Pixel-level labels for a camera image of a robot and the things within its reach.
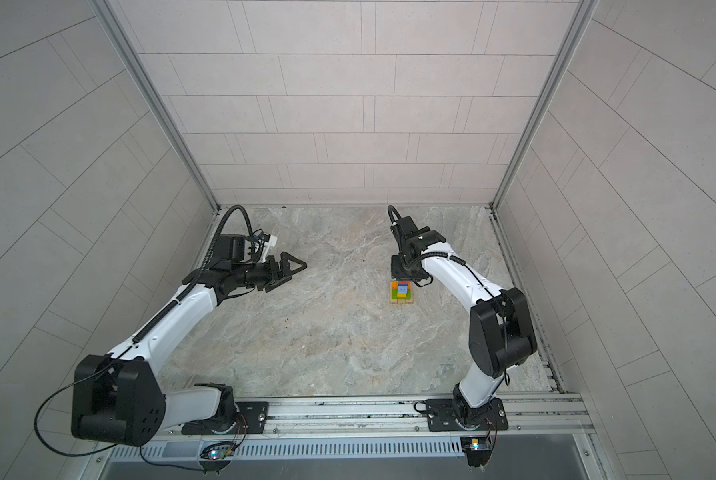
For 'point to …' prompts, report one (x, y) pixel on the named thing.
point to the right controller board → (478, 450)
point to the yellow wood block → (400, 294)
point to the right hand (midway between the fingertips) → (399, 274)
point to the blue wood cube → (402, 287)
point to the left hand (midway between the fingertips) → (303, 267)
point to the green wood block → (395, 295)
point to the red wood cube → (403, 282)
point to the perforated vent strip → (292, 448)
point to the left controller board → (218, 451)
